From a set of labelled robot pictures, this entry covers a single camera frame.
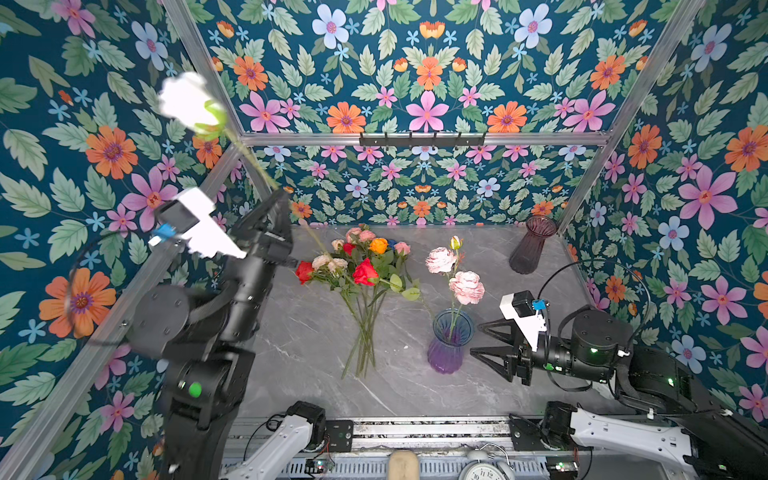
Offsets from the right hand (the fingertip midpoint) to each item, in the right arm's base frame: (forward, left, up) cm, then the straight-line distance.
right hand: (477, 338), depth 53 cm
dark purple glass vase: (+48, -32, -34) cm, 67 cm away
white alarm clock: (-16, -4, -32) cm, 36 cm away
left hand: (+8, +28, +28) cm, 40 cm away
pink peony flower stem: (+13, 0, -3) cm, 13 cm away
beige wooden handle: (-16, +14, -31) cm, 38 cm away
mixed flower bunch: (+29, +28, -35) cm, 53 cm away
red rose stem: (+15, +21, 0) cm, 26 cm away
